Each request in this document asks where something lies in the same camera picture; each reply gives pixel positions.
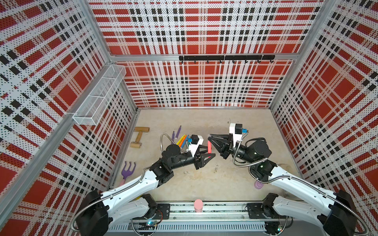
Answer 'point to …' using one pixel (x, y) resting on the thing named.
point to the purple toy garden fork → (125, 172)
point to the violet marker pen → (177, 133)
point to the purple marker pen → (173, 136)
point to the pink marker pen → (209, 147)
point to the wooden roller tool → (137, 144)
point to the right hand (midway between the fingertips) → (211, 136)
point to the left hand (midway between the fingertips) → (214, 152)
